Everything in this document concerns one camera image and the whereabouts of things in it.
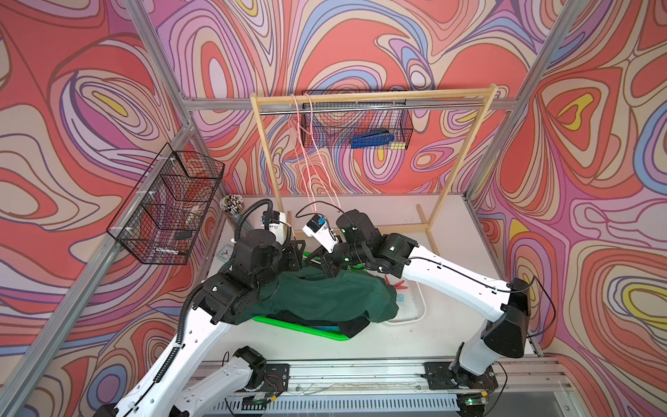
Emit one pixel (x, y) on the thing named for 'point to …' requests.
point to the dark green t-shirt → (312, 295)
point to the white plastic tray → (411, 303)
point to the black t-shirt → (351, 327)
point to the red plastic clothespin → (399, 286)
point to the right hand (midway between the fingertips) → (309, 267)
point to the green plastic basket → (322, 332)
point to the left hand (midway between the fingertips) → (306, 243)
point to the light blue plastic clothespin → (400, 298)
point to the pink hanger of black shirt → (319, 155)
